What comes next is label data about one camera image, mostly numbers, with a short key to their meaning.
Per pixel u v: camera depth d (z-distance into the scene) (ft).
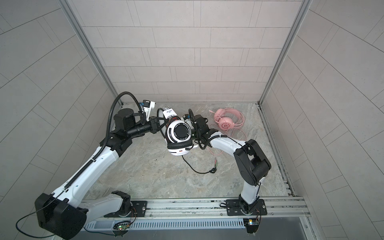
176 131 1.75
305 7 2.33
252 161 1.60
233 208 2.32
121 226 2.10
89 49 2.80
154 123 1.99
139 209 2.32
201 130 2.23
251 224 2.23
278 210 2.34
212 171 2.72
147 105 2.03
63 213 1.17
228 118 3.19
